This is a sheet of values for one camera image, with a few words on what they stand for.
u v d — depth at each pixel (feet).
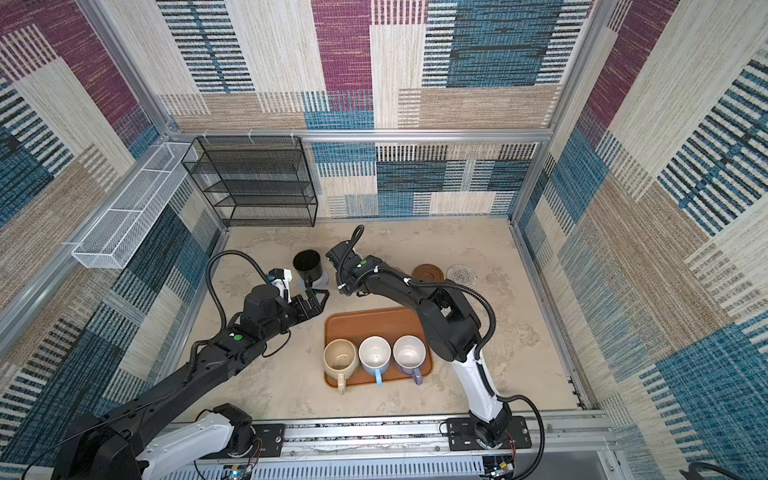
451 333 1.75
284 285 2.16
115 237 2.33
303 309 2.34
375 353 2.80
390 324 3.00
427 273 3.34
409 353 2.79
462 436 2.39
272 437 2.45
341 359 2.78
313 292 2.39
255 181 3.63
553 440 2.39
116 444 1.31
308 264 3.17
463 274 3.44
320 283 3.31
